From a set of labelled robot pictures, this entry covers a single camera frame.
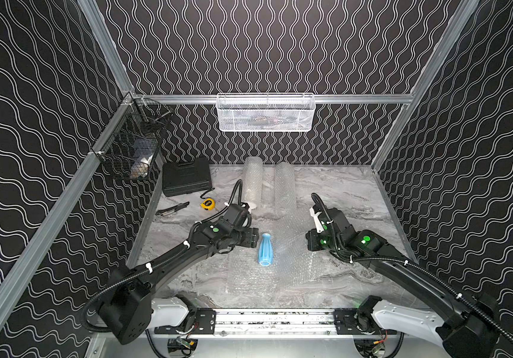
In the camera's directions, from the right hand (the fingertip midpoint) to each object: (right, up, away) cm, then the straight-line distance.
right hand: (307, 234), depth 79 cm
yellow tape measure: (-40, +9, +24) cm, 48 cm away
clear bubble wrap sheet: (-5, -13, -2) cm, 14 cm away
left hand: (-20, 0, +3) cm, 20 cm away
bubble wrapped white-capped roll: (-19, +19, +25) cm, 37 cm away
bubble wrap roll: (-5, +15, +21) cm, 27 cm away
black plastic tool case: (-55, +21, +31) cm, 67 cm away
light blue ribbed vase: (-14, -8, +7) cm, 18 cm away
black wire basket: (-71, +34, +14) cm, 80 cm away
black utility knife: (-57, +6, +23) cm, 62 cm away
